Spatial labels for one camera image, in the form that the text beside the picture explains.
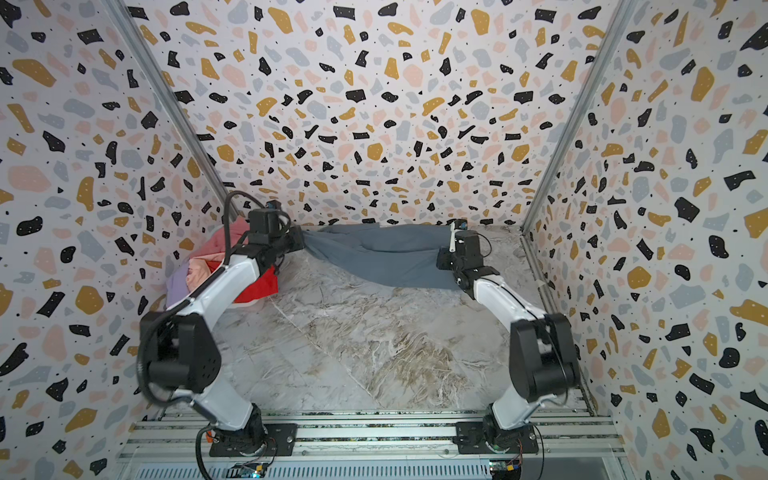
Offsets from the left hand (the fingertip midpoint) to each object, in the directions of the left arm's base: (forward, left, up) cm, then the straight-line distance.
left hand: (296, 229), depth 87 cm
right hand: (-2, -43, -3) cm, 43 cm away
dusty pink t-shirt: (+11, +26, -14) cm, 32 cm away
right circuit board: (-57, -56, -25) cm, 83 cm away
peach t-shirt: (-10, +26, -5) cm, 29 cm away
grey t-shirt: (0, -31, -13) cm, 34 cm away
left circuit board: (-55, +7, -24) cm, 61 cm away
